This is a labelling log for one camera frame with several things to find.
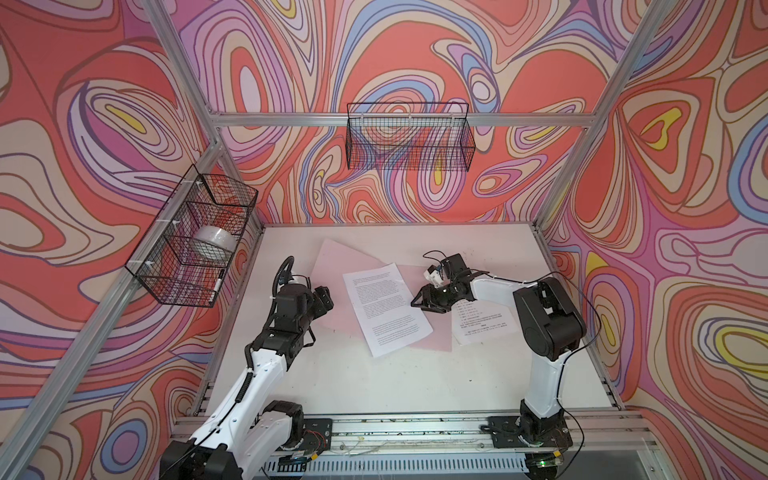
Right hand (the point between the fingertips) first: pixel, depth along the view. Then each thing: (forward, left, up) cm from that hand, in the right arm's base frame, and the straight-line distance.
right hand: (419, 310), depth 95 cm
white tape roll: (+6, +53, +31) cm, 62 cm away
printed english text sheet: (+3, +12, +1) cm, 12 cm away
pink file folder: (+17, +29, +5) cm, 34 cm away
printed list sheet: (-4, -18, -1) cm, 18 cm away
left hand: (-1, +29, +14) cm, 33 cm away
